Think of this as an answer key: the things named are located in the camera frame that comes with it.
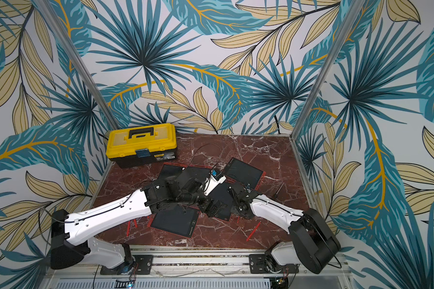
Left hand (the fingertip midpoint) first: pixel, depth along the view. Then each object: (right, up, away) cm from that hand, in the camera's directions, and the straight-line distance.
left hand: (217, 201), depth 67 cm
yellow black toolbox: (-44, +22, +25) cm, 55 cm away
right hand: (+10, -10, +20) cm, 25 cm away
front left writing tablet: (-18, -14, +19) cm, 29 cm away
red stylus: (+17, -18, +16) cm, 29 cm away
